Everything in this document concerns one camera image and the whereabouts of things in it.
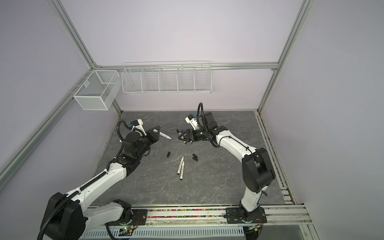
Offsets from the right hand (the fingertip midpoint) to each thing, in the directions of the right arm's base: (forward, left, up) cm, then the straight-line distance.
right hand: (182, 139), depth 82 cm
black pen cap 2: (0, -6, -19) cm, 20 cm away
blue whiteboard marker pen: (+20, +3, -18) cm, 27 cm away
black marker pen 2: (-10, +3, -17) cm, 20 cm away
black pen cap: (+1, +11, -18) cm, 21 cm away
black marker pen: (0, +10, +4) cm, 11 cm away
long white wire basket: (+47, +13, +9) cm, 50 cm away
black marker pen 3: (-12, +1, -17) cm, 21 cm away
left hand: (+2, +11, +7) cm, 13 cm away
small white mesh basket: (+33, +56, +9) cm, 66 cm away
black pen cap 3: (-3, -7, -18) cm, 20 cm away
